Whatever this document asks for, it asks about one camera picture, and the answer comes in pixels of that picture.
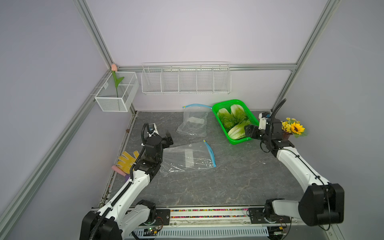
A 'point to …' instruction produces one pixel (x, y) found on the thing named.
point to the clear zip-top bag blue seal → (195, 120)
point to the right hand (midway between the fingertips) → (250, 126)
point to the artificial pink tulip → (117, 81)
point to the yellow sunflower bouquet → (294, 127)
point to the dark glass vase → (286, 135)
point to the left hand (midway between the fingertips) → (161, 133)
